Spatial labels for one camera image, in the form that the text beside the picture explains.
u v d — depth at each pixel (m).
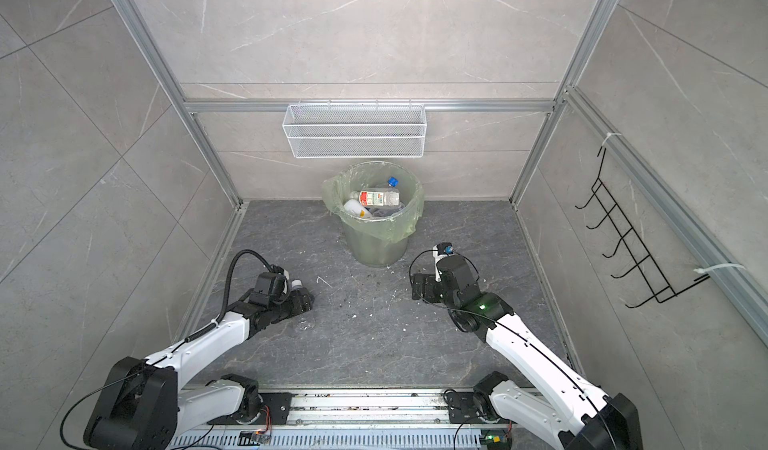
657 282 0.61
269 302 0.68
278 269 0.80
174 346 0.49
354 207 0.90
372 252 0.96
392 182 0.95
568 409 0.40
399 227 0.82
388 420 0.73
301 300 0.80
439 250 0.69
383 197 0.82
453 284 0.57
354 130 1.00
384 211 0.86
